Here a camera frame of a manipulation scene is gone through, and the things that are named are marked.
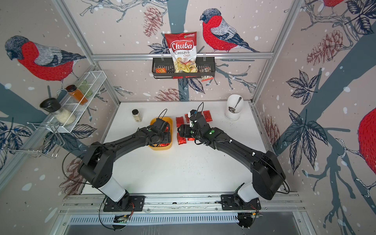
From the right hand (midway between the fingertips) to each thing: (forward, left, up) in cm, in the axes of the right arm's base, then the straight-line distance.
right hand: (181, 129), depth 81 cm
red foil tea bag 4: (+5, -5, -18) cm, 19 cm away
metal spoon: (+29, -36, -15) cm, 49 cm away
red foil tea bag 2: (+24, 0, -17) cm, 30 cm away
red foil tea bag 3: (+3, +2, -17) cm, 17 cm away
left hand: (+3, +10, -11) cm, 15 cm away
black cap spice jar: (+19, +35, -11) cm, 41 cm away
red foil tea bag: (+19, +4, -17) cm, 26 cm away
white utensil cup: (+31, -34, -7) cm, 47 cm away
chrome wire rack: (-15, +62, +5) cm, 64 cm away
